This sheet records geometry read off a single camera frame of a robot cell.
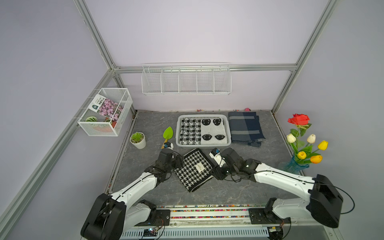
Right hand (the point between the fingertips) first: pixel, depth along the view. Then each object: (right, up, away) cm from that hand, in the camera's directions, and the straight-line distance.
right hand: (212, 169), depth 81 cm
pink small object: (+34, +37, +43) cm, 66 cm away
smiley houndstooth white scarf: (-5, +20, +16) cm, 26 cm away
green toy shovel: (-30, +17, +26) cm, 44 cm away
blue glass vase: (+40, +3, -5) cm, 41 cm away
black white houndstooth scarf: (-9, -2, +4) cm, 10 cm away
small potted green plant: (-46, +15, +13) cm, 50 cm away
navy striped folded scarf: (+27, +23, +28) cm, 45 cm away
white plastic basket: (+11, +24, +18) cm, 32 cm away
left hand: (-19, +4, +6) cm, 20 cm away
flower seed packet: (-55, +33, -6) cm, 64 cm away
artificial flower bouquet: (+38, +12, -18) cm, 43 cm away
